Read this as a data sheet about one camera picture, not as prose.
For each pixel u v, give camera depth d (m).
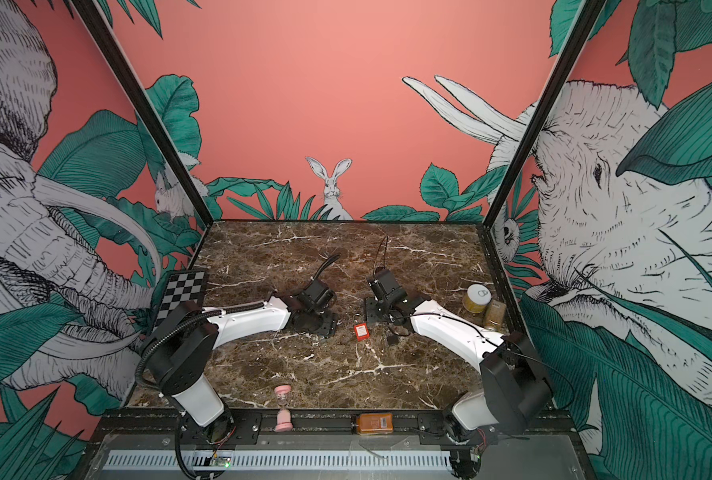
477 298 0.93
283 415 0.75
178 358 0.46
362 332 0.90
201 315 0.50
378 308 0.77
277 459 0.70
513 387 0.43
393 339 0.90
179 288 0.96
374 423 0.72
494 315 0.90
